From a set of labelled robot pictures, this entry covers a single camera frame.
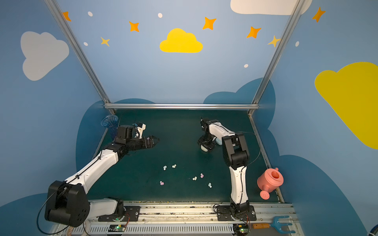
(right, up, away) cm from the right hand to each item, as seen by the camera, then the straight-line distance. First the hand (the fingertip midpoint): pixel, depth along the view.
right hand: (204, 146), depth 100 cm
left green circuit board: (-46, -36, -29) cm, 65 cm away
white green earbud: (-7, -17, -14) cm, 23 cm away
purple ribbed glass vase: (-59, +17, -9) cm, 63 cm away
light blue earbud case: (+10, +3, 0) cm, 10 cm away
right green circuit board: (+15, -37, -29) cm, 49 cm away
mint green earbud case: (-1, -1, -3) cm, 4 cm away
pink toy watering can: (+31, -14, -25) cm, 43 cm away
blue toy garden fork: (+33, -35, -28) cm, 56 cm away
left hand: (-29, +6, -16) cm, 34 cm away
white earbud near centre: (-20, -11, -9) cm, 25 cm away
